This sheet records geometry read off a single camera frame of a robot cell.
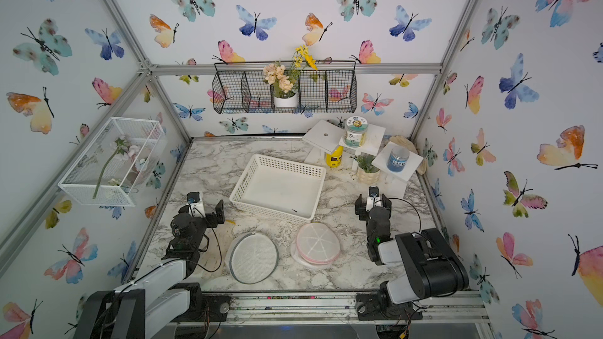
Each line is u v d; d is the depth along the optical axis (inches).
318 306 29.7
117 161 28.6
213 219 30.6
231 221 36.5
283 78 31.8
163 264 22.5
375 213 27.9
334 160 40.7
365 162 36.2
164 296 21.4
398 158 33.0
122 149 29.5
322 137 39.9
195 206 28.9
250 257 31.0
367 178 38.8
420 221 36.0
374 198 29.7
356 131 32.4
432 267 17.1
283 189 40.1
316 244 31.8
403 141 46.8
